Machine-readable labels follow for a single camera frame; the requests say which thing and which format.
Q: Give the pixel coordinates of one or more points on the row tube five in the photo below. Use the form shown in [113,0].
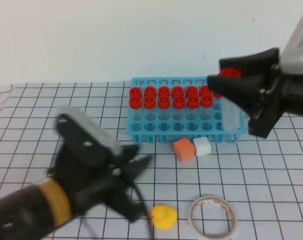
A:
[191,90]
[193,103]

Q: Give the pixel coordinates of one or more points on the red-capped test tube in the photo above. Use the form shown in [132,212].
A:
[230,112]

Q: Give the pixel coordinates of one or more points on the front row tube six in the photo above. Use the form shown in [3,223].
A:
[206,103]

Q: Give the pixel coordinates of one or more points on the yellow rubber duck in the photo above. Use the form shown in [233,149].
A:
[163,217]

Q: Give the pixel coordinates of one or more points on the front row tube three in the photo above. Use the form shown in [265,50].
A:
[164,106]

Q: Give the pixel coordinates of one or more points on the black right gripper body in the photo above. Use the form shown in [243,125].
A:
[262,127]

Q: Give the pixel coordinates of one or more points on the front row tube five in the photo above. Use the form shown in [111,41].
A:
[193,103]

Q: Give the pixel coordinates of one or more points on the orange foam cube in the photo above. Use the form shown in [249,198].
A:
[184,149]

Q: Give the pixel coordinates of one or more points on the back row tube one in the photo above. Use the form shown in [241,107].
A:
[135,92]

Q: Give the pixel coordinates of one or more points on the white foam cube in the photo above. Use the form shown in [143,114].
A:
[202,146]

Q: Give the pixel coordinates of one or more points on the right white tape roll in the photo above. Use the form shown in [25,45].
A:
[223,204]

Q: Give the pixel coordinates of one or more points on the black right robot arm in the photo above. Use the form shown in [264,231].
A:
[292,94]

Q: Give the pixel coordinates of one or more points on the front row tube four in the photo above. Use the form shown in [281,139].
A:
[178,104]

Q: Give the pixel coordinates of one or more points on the back row tube six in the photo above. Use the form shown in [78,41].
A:
[204,91]

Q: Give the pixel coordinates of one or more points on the back row tube four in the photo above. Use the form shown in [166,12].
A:
[177,91]

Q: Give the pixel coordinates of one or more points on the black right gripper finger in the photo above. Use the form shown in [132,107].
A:
[251,94]
[253,65]

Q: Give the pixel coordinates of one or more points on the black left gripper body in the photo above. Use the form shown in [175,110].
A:
[83,168]

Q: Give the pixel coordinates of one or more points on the row tube three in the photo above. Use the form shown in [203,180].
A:
[164,91]
[164,106]

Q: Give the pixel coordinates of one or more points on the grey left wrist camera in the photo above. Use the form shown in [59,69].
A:
[91,128]

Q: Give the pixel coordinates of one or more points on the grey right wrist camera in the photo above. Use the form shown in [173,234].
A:
[291,58]

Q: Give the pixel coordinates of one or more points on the back row tube three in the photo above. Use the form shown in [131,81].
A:
[164,91]

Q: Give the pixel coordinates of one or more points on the front row tube one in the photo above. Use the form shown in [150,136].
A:
[136,107]

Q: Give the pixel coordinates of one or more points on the back row tube two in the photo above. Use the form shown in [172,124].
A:
[150,91]

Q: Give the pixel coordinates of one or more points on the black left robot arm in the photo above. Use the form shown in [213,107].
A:
[39,209]

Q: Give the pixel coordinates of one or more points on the row tube one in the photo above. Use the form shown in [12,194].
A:
[136,107]
[135,92]

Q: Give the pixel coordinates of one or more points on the front row tube two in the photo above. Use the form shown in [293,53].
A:
[149,104]

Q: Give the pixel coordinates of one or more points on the blue test tube rack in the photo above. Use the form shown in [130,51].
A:
[171,129]

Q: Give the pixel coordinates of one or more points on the row tube six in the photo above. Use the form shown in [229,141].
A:
[206,103]
[204,91]

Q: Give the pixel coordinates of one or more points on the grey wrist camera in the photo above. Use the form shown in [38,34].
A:
[291,58]
[91,128]

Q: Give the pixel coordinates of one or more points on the row tube four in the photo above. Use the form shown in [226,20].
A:
[178,104]
[177,91]

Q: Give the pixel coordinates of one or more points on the back row tube five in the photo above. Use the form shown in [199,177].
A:
[191,90]

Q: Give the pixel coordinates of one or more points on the back row tube seven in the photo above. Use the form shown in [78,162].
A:
[216,95]

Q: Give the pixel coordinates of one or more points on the row tube two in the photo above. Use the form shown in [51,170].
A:
[149,104]
[150,91]

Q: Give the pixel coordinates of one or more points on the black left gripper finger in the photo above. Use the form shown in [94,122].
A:
[127,153]
[126,171]

